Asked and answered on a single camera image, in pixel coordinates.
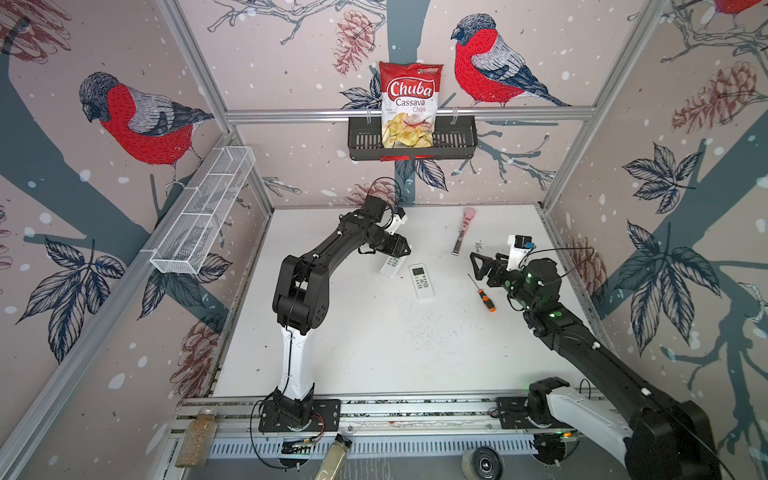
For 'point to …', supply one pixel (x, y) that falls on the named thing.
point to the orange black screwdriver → (485, 299)
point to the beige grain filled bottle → (332, 464)
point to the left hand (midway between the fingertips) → (403, 248)
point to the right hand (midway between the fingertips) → (479, 259)
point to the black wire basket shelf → (454, 138)
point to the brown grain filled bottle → (199, 440)
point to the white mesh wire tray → (186, 243)
